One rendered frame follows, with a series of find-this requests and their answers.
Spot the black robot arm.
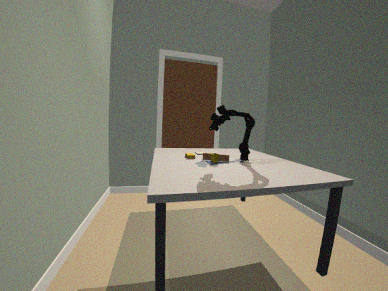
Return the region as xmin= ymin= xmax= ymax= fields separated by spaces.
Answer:
xmin=211 ymin=105 xmax=255 ymax=161

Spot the yellow flat block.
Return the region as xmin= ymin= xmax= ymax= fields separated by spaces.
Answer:
xmin=185 ymin=153 xmax=195 ymax=159

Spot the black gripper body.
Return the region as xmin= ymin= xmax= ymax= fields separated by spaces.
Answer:
xmin=215 ymin=115 xmax=225 ymax=131

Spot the yellow cup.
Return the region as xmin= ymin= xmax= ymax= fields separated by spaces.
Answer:
xmin=211 ymin=153 xmax=219 ymax=163

